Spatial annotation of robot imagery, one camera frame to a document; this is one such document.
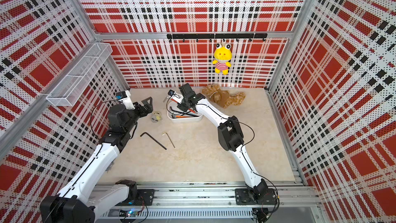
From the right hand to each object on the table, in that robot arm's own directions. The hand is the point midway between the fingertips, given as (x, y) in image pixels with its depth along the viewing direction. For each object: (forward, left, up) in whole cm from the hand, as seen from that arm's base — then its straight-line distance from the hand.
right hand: (183, 100), depth 97 cm
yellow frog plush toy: (+17, -25, +21) cm, 37 cm away
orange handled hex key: (-4, +4, -13) cm, 14 cm away
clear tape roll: (-7, +19, -8) cm, 22 cm away
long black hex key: (-21, +18, -13) cm, 31 cm away
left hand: (-12, +16, +15) cm, 25 cm away
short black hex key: (+1, +9, -13) cm, 15 cm away
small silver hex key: (-20, +9, -14) cm, 26 cm away
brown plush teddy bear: (+5, -25, -3) cm, 26 cm away
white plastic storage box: (-3, +6, -12) cm, 14 cm away
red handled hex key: (-3, -5, -8) cm, 10 cm away
